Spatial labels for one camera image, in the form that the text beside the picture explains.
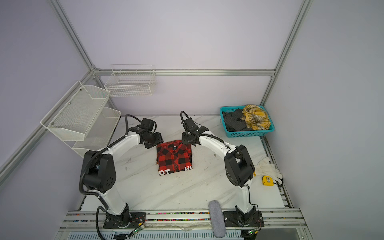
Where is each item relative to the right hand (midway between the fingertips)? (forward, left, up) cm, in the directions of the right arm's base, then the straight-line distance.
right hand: (184, 139), depth 92 cm
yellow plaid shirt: (+20, -50, -1) cm, 54 cm away
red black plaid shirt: (-8, +7, -8) cm, 13 cm away
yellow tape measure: (-22, -49, -12) cm, 55 cm away
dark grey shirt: (+19, -34, -3) cm, 39 cm away
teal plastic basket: (+10, -47, -7) cm, 48 cm away
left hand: (-1, +16, -1) cm, 16 cm away
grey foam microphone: (-41, -19, -10) cm, 46 cm away
